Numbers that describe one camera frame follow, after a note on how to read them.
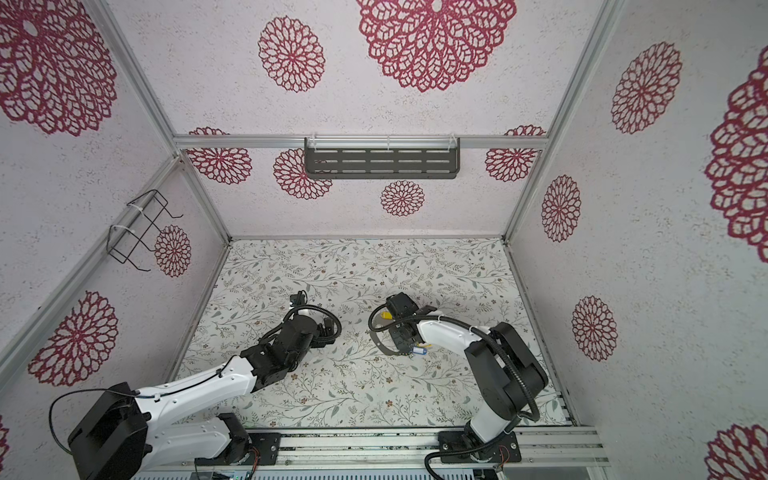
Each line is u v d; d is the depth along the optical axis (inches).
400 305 28.8
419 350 35.7
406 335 25.6
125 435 15.7
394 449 29.5
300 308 24.5
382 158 37.3
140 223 31.1
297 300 27.8
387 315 31.9
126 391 17.4
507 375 17.9
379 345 36.3
